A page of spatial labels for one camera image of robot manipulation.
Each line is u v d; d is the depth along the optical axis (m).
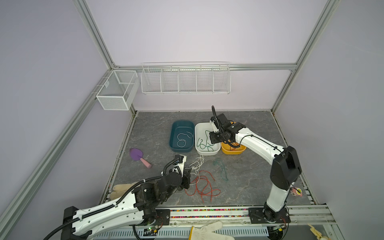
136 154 0.97
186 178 0.61
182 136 1.02
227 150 0.93
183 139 1.02
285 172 0.48
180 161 0.60
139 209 0.50
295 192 0.77
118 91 1.01
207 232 0.70
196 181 0.85
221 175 0.87
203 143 0.97
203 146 0.94
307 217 0.74
